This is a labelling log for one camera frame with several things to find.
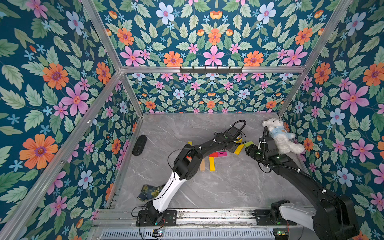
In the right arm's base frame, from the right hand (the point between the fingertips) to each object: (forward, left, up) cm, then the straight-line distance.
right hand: (250, 148), depth 86 cm
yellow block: (+1, +21, -10) cm, 23 cm away
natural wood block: (-6, +28, -11) cm, 31 cm away
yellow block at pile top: (+2, +7, +4) cm, 8 cm away
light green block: (-1, +3, +6) cm, 7 cm away
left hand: (+8, +7, -9) cm, 14 cm away
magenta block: (+2, +15, -11) cm, 18 cm away
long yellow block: (+10, +37, -11) cm, 40 cm away
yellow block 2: (+6, +4, -11) cm, 13 cm away
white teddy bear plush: (+12, -24, -4) cm, 27 cm away
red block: (-12, +22, +14) cm, 28 cm away
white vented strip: (-41, +49, -15) cm, 66 cm away
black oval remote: (+6, +71, -8) cm, 72 cm away
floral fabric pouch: (-24, +56, -8) cm, 62 cm away
